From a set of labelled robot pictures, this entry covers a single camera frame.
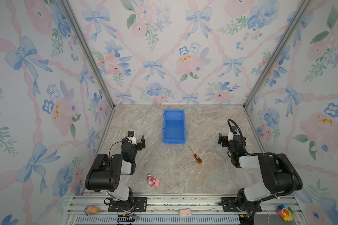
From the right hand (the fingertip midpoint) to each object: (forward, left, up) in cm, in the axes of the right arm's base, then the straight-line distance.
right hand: (227, 133), depth 94 cm
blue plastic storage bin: (+7, +36, -8) cm, 37 cm away
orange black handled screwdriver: (-15, +21, -7) cm, 27 cm away
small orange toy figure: (-44, +77, -4) cm, 89 cm away
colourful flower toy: (-44, -20, -6) cm, 49 cm away
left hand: (-3, +60, +2) cm, 61 cm away
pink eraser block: (-45, +30, -6) cm, 54 cm away
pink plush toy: (-31, +48, -4) cm, 57 cm away
